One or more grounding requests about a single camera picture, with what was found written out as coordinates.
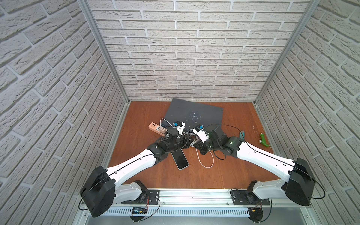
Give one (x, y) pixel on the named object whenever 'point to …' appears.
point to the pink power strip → (155, 127)
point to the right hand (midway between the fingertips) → (192, 147)
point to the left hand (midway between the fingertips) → (194, 135)
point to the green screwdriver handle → (263, 142)
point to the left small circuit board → (139, 210)
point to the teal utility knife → (242, 134)
